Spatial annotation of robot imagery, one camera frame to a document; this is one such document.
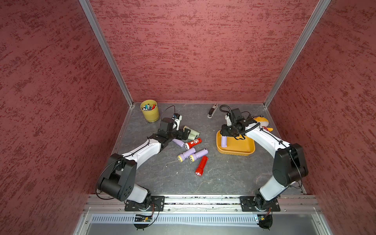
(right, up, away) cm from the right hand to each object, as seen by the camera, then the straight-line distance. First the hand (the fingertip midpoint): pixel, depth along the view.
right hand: (224, 134), depth 90 cm
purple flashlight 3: (-27, -14, -3) cm, 31 cm away
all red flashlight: (-16, -20, -8) cm, 27 cm away
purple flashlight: (-29, -6, +5) cm, 30 cm away
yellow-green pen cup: (-51, +17, +13) cm, 55 cm away
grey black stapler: (-5, +16, +19) cm, 25 cm away
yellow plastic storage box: (+11, -9, +4) cm, 15 cm away
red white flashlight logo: (-22, -7, +3) cm, 23 cm away
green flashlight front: (-19, -2, +8) cm, 21 cm away
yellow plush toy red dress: (+31, +7, +10) cm, 33 cm away
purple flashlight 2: (0, -5, -1) cm, 5 cm away
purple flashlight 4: (-16, -12, -1) cm, 20 cm away
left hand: (-26, +2, -2) cm, 26 cm away
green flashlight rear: (-25, +4, +11) cm, 28 cm away
